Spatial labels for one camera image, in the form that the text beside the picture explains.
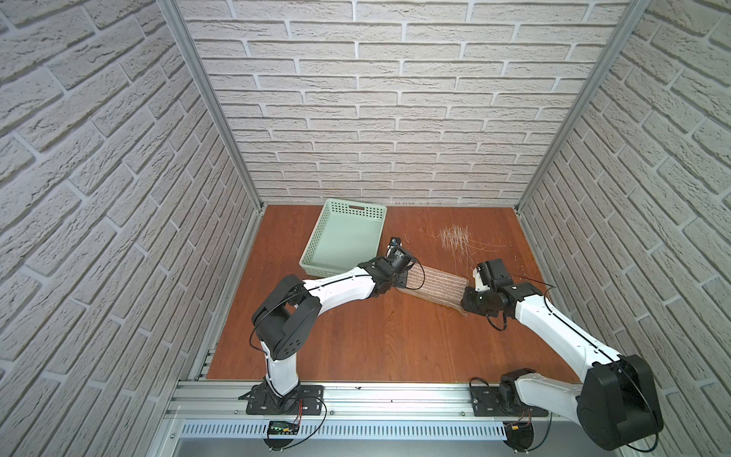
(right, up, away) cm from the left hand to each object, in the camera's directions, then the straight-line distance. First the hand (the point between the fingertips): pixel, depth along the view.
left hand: (397, 263), depth 91 cm
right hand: (+19, -11, -6) cm, 23 cm away
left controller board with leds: (-32, -41, -20) cm, 55 cm away
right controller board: (+29, -41, -22) cm, 55 cm away
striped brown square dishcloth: (+14, -9, +3) cm, 17 cm away
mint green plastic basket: (-19, +9, +20) cm, 29 cm away
